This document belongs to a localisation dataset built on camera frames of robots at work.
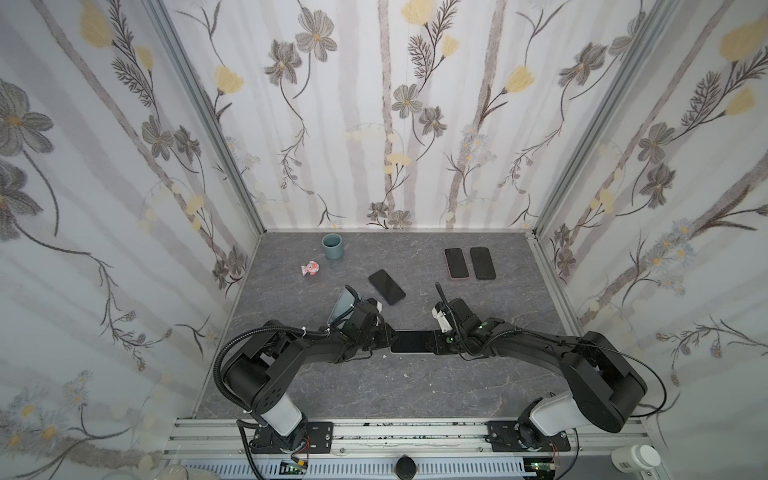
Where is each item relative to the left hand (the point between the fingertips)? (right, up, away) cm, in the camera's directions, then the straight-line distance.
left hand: (393, 329), depth 90 cm
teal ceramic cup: (-22, +27, +17) cm, 39 cm away
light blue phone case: (+11, -4, -11) cm, 16 cm away
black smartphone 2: (+6, -3, -2) cm, 8 cm away
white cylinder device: (+54, -22, -26) cm, 64 cm away
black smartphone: (+34, +20, +21) cm, 45 cm away
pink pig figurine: (-29, +19, +15) cm, 38 cm away
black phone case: (+35, +21, +22) cm, 46 cm away
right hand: (+9, -2, -3) cm, 10 cm away
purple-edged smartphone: (+25, +20, +24) cm, 40 cm away
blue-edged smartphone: (-2, +12, +14) cm, 18 cm away
